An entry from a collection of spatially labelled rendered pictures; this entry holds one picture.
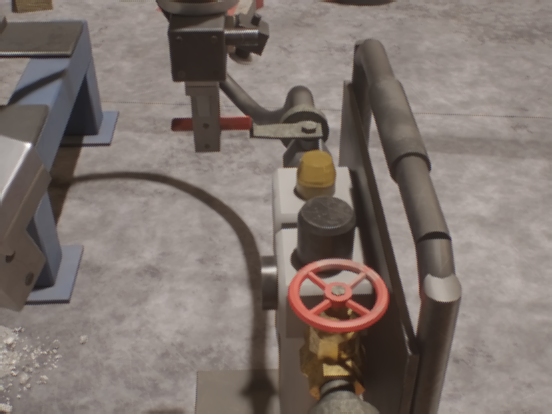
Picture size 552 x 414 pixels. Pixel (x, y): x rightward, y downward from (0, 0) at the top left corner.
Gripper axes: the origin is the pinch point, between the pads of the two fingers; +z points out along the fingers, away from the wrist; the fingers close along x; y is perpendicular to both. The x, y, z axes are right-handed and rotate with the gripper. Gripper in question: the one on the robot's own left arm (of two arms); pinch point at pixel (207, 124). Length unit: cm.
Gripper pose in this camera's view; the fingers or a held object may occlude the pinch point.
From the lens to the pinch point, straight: 75.7
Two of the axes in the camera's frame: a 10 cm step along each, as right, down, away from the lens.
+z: 0.0, 7.9, 6.1
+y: 10.0, -0.2, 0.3
